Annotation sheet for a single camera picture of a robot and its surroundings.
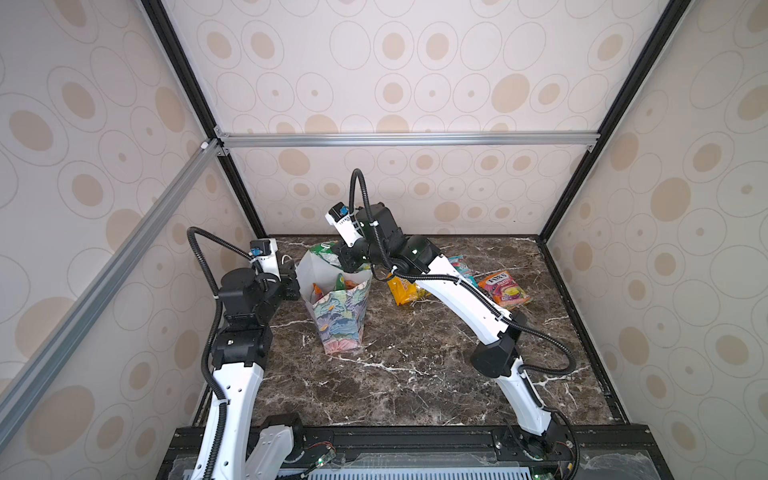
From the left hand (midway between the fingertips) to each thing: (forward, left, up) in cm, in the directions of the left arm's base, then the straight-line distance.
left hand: (299, 258), depth 69 cm
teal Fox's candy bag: (+22, -46, -31) cm, 60 cm away
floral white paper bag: (-5, -8, -11) cm, 14 cm away
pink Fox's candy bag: (+11, -59, -31) cm, 68 cm away
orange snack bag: (+4, 0, -21) cm, 21 cm away
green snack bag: (+7, -6, -20) cm, 22 cm away
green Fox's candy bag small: (+4, -5, -2) cm, 7 cm away
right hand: (+4, -7, -1) cm, 8 cm away
